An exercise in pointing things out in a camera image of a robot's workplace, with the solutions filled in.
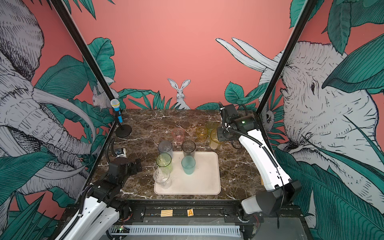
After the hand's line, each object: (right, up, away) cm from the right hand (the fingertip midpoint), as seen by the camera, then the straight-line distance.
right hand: (221, 133), depth 74 cm
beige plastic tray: (-7, -28, +12) cm, 31 cm away
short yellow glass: (-9, -1, +30) cm, 32 cm away
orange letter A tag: (-16, -41, 0) cm, 44 cm away
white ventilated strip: (+5, -47, -4) cm, 47 cm away
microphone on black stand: (-65, -1, +33) cm, 73 cm away
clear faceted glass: (-32, -26, +9) cm, 42 cm away
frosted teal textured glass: (-17, -19, +13) cm, 29 cm away
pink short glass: (-25, -3, +29) cm, 39 cm away
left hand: (-47, -14, +5) cm, 50 cm away
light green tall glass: (-30, -16, +7) cm, 35 cm away
